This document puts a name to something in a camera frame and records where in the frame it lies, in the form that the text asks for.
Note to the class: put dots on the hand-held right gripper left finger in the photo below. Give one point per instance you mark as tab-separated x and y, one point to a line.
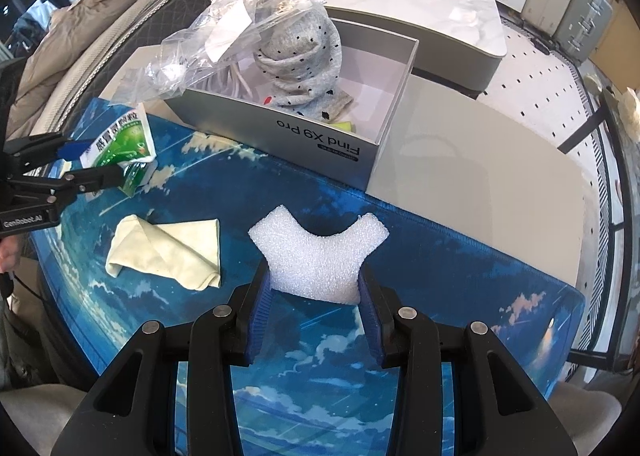
257	316

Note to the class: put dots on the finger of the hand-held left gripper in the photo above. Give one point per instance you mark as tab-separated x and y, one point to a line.
75	148
90	181

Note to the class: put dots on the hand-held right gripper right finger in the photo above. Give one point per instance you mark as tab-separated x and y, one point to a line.
372	321

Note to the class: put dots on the green white sachet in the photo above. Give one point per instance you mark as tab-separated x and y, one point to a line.
120	141

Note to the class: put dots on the white foam piece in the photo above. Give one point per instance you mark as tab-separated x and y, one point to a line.
315	256

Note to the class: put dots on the grey cardboard box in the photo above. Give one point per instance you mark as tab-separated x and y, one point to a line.
300	136

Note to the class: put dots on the clear plastic bag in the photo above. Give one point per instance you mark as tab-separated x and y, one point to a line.
215	26

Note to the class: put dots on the grey dotted sock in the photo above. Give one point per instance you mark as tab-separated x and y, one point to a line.
305	51

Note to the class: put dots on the person's left hand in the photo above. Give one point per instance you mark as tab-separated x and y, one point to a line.
7	256

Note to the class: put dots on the blue sky-print mat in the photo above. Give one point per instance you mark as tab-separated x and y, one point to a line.
450	286

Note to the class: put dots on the cream cloth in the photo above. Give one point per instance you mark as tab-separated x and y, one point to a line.
165	256

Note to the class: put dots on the brown beige duvet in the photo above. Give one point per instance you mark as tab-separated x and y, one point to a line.
75	36

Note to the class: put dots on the person's left leg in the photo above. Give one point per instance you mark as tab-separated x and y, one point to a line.
35	421

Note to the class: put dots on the person's leg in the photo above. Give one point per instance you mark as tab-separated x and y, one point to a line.
585	421
35	421

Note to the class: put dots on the person's right leg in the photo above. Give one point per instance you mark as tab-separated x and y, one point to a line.
585	421

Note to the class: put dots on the black glass table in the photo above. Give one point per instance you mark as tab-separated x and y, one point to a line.
612	236

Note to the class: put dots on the marble coffee table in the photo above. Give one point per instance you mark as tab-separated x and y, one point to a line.
425	6

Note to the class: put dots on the black slipper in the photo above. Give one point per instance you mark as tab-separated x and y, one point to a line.
540	43

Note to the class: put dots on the crumpled pale plastic bag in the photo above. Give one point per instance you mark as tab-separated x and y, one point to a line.
630	111

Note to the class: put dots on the silver suitcase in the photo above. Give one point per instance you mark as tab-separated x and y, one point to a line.
585	18

